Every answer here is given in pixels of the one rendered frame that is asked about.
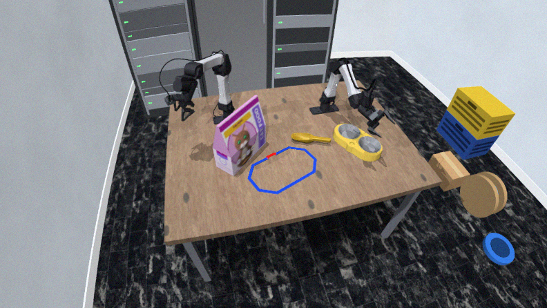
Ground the grey metal bowl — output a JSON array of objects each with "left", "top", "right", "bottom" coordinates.
[
  {"left": 358, "top": 136, "right": 381, "bottom": 153},
  {"left": 338, "top": 124, "right": 361, "bottom": 139}
]

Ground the pink cat food pouch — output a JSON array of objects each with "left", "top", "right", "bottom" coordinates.
[{"left": 213, "top": 95, "right": 266, "bottom": 176}]

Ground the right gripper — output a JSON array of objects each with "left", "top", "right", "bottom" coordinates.
[{"left": 166, "top": 91, "right": 195, "bottom": 121}]

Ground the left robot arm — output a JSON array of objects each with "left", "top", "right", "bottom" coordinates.
[{"left": 309, "top": 60, "right": 371, "bottom": 116}]

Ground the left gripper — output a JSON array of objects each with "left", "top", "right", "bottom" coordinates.
[{"left": 364, "top": 105, "right": 395, "bottom": 138}]

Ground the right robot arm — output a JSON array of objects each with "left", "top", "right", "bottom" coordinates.
[{"left": 173, "top": 51, "right": 235, "bottom": 124}]

